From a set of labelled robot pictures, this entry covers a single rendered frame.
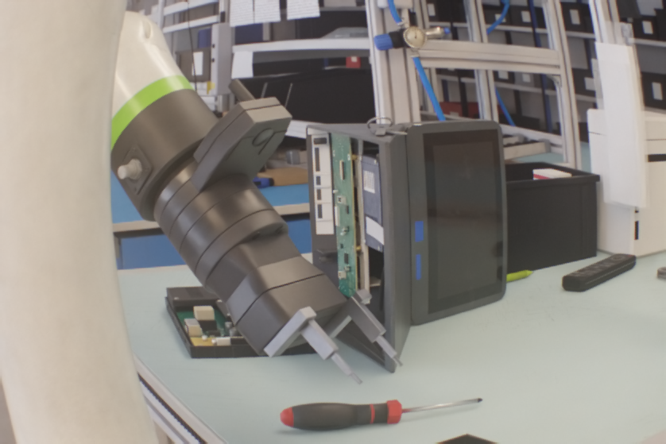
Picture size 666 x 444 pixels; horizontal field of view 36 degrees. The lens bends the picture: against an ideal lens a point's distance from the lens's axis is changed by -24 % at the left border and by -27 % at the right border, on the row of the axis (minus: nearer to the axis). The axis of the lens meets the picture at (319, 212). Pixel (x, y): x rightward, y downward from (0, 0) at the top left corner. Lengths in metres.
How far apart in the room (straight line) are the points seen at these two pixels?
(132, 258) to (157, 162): 1.88
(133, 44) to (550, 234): 0.80
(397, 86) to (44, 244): 2.34
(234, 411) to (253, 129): 0.27
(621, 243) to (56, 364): 1.17
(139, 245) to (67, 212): 2.23
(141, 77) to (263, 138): 0.12
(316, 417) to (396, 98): 1.94
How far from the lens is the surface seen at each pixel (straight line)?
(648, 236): 1.64
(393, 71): 2.87
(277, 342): 0.88
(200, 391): 1.12
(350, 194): 1.28
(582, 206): 1.64
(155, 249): 2.80
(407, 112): 2.88
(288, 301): 0.88
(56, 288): 0.57
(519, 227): 1.58
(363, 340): 1.30
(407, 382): 1.13
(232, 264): 0.90
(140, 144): 0.93
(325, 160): 1.35
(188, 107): 0.94
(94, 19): 0.56
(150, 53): 0.97
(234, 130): 0.89
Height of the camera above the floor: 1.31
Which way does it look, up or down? 8 degrees down
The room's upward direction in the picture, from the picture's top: 3 degrees counter-clockwise
